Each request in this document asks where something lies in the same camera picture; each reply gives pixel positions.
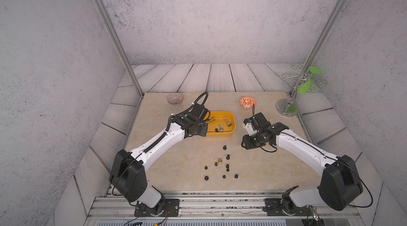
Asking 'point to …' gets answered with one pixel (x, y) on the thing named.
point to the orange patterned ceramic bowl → (246, 102)
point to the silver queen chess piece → (229, 124)
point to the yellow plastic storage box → (220, 123)
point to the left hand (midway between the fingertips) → (205, 129)
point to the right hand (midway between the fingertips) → (246, 144)
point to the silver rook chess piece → (221, 128)
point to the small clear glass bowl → (175, 98)
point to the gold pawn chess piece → (219, 161)
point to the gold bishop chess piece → (213, 119)
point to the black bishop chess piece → (228, 157)
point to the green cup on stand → (304, 87)
